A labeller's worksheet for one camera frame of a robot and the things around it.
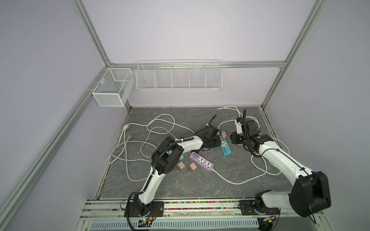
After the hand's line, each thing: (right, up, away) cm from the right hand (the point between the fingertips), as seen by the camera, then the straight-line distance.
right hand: (233, 136), depth 86 cm
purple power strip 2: (-19, -15, +2) cm, 25 cm away
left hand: (-5, -6, +8) cm, 11 cm away
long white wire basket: (-34, +41, +10) cm, 54 cm away
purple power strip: (-17, -7, -2) cm, 18 cm away
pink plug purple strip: (-32, -18, 0) cm, 37 cm away
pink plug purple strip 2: (-25, -19, 0) cm, 31 cm away
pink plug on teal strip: (-4, 0, +8) cm, 9 cm away
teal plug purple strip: (-32, -14, +5) cm, 35 cm away
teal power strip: (-3, -8, +7) cm, 11 cm away
